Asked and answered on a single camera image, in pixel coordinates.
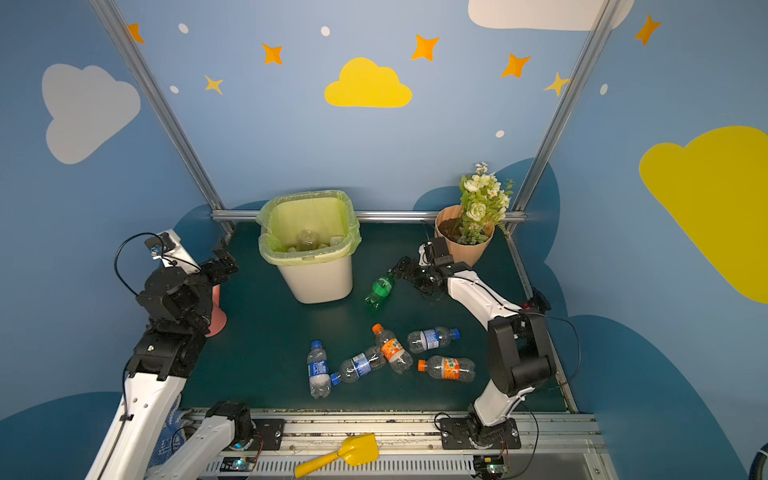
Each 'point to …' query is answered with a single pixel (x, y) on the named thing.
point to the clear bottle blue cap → (431, 338)
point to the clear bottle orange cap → (448, 368)
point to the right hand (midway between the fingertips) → (404, 272)
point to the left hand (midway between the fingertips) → (206, 245)
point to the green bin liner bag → (309, 228)
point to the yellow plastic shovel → (356, 450)
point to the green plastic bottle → (380, 290)
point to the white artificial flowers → (484, 203)
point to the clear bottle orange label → (392, 350)
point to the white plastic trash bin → (325, 282)
